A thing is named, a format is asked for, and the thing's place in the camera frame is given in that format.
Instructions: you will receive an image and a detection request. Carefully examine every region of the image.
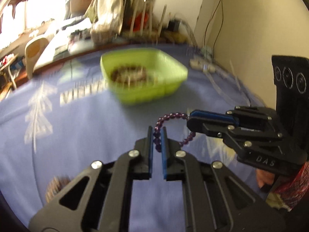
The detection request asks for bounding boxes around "white power strip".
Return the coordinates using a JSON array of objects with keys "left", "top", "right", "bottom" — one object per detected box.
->
[{"left": 189, "top": 57, "right": 216, "bottom": 73}]

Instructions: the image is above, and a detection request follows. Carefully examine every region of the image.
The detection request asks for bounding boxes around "thin black cable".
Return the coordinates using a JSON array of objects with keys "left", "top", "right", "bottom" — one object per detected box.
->
[{"left": 204, "top": 0, "right": 225, "bottom": 54}]

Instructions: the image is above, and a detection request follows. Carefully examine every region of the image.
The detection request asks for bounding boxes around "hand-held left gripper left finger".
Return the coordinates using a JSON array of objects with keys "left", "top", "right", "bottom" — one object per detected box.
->
[{"left": 29, "top": 126, "right": 155, "bottom": 232}]

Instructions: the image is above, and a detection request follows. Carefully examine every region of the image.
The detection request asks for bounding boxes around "dark red bead bracelet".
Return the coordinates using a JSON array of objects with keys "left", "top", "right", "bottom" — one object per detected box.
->
[{"left": 110, "top": 65, "right": 149, "bottom": 83}]

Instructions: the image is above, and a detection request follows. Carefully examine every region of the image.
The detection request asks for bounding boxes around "purple bead bracelet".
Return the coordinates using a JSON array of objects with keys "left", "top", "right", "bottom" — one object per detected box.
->
[{"left": 153, "top": 112, "right": 196, "bottom": 153}]

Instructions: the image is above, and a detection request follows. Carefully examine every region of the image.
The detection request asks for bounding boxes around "black power adapter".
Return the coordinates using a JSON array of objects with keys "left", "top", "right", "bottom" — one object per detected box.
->
[{"left": 168, "top": 19, "right": 181, "bottom": 32}]

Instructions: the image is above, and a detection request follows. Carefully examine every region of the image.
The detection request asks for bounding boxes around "cloth-draped chair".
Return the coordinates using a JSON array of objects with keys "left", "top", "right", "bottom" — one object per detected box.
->
[{"left": 87, "top": 0, "right": 136, "bottom": 33}]

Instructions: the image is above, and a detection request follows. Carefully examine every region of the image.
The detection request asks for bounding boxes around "cardboard box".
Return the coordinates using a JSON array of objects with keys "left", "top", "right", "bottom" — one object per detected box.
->
[{"left": 70, "top": 0, "right": 93, "bottom": 14}]

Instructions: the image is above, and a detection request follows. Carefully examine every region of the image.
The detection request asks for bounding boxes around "green plastic bin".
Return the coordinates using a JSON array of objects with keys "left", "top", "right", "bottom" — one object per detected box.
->
[{"left": 100, "top": 48, "right": 189, "bottom": 105}]

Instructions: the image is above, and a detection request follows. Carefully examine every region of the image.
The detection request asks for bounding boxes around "red cloth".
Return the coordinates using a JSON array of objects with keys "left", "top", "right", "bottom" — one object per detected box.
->
[{"left": 134, "top": 13, "right": 148, "bottom": 27}]

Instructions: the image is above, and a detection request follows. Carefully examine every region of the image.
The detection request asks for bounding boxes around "person's right hand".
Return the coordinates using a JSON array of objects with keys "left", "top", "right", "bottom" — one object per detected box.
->
[{"left": 256, "top": 169, "right": 274, "bottom": 189}]

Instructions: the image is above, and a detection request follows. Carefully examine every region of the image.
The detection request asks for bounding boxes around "white slatted rack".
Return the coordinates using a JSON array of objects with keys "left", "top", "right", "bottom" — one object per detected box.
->
[{"left": 128, "top": 0, "right": 169, "bottom": 39}]

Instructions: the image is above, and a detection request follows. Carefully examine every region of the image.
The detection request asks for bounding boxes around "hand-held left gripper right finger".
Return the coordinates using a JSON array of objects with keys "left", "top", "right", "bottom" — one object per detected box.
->
[{"left": 161, "top": 127, "right": 286, "bottom": 232}]

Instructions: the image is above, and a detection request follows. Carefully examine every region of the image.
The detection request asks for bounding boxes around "wooden desk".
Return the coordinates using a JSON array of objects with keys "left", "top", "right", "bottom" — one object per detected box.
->
[{"left": 31, "top": 37, "right": 131, "bottom": 74}]

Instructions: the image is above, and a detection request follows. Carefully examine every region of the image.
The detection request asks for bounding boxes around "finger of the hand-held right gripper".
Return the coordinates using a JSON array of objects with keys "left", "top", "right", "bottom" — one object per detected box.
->
[
  {"left": 189, "top": 106, "right": 283, "bottom": 138},
  {"left": 187, "top": 117, "right": 283, "bottom": 148}
]

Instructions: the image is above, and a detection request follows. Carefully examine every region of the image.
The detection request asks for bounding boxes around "clear plastic container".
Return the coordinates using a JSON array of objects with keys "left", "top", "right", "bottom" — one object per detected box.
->
[{"left": 90, "top": 20, "right": 122, "bottom": 44}]

